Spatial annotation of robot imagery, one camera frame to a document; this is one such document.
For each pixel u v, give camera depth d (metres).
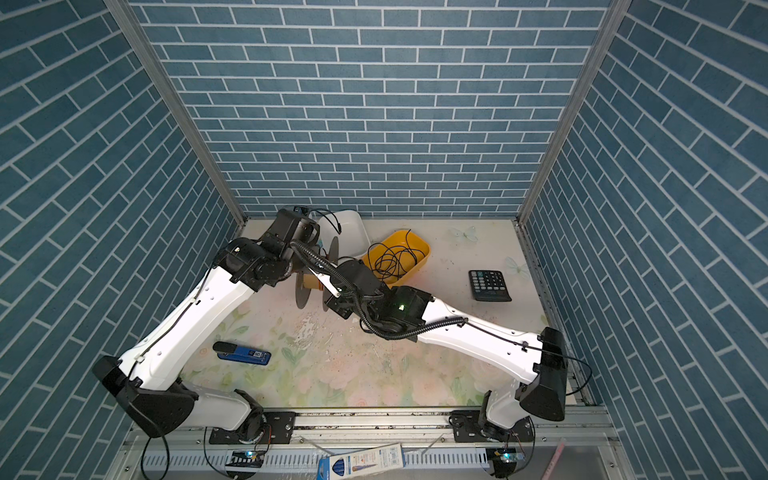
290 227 0.51
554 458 0.69
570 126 0.92
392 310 0.47
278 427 0.74
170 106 0.86
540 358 0.41
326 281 0.57
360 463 0.68
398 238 1.09
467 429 0.73
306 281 0.72
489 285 0.99
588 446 0.72
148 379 0.39
